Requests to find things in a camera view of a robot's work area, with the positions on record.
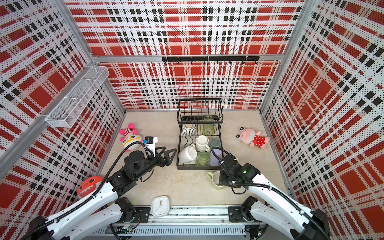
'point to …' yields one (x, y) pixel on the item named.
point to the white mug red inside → (201, 141)
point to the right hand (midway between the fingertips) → (225, 180)
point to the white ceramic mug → (187, 154)
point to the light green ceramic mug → (214, 178)
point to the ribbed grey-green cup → (188, 131)
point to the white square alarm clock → (160, 206)
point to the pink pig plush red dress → (249, 136)
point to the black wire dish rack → (200, 134)
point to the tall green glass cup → (208, 125)
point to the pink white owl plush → (130, 136)
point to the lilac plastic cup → (214, 160)
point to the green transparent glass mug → (202, 159)
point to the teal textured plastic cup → (215, 142)
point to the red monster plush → (86, 186)
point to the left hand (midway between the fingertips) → (173, 149)
